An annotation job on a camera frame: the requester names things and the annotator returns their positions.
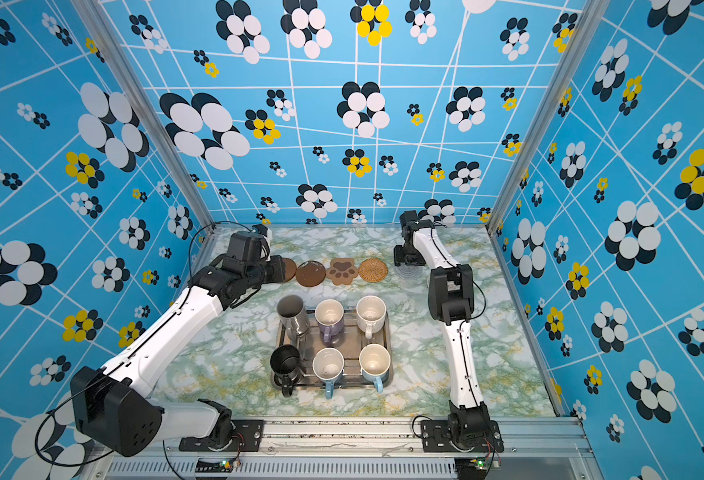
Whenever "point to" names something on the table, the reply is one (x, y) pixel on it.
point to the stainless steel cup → (293, 317)
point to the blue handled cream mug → (374, 362)
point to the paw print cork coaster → (342, 271)
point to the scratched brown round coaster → (311, 273)
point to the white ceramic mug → (370, 314)
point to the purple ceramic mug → (329, 316)
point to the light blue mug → (329, 367)
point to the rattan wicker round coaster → (373, 270)
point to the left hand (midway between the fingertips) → (286, 262)
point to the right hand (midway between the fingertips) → (409, 263)
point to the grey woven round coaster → (412, 272)
